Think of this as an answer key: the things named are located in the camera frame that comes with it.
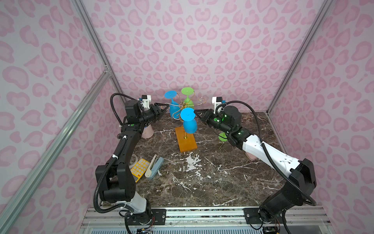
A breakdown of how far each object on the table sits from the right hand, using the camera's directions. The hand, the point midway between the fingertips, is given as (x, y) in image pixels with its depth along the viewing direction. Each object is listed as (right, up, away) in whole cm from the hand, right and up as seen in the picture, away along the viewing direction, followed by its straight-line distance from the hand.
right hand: (194, 112), depth 70 cm
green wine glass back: (-4, +14, +16) cm, 22 cm away
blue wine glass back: (-12, +5, +20) cm, 24 cm away
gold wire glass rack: (-3, +7, +17) cm, 18 cm away
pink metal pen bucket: (-32, -11, +33) cm, 48 cm away
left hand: (-13, +4, +7) cm, 15 cm away
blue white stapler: (-24, -31, +19) cm, 44 cm away
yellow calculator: (-33, -33, +18) cm, 50 cm away
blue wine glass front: (-2, -5, +9) cm, 10 cm away
